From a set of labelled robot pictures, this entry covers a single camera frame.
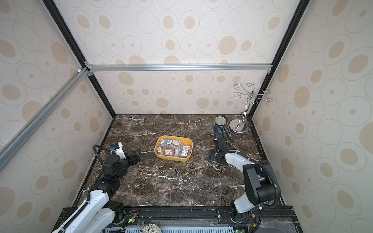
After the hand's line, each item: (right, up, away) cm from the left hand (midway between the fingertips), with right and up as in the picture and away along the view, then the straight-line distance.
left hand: (139, 149), depth 81 cm
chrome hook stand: (+66, +13, +29) cm, 74 cm away
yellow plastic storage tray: (+18, -1, +16) cm, 24 cm away
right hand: (+49, -7, +13) cm, 51 cm away
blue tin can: (+49, +16, +20) cm, 56 cm away
